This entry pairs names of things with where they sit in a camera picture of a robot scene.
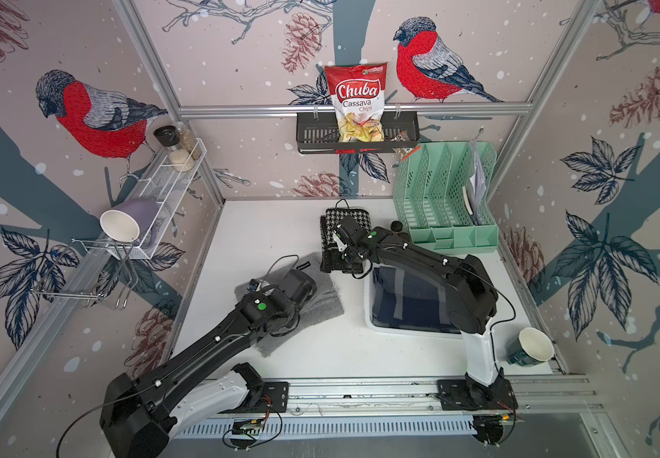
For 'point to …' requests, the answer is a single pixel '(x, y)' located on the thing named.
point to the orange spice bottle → (396, 225)
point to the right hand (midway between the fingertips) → (329, 267)
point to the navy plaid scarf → (403, 299)
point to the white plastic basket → (479, 346)
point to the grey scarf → (324, 304)
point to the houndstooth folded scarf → (332, 260)
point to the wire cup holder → (101, 269)
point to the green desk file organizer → (441, 189)
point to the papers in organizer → (474, 195)
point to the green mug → (532, 347)
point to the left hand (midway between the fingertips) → (310, 289)
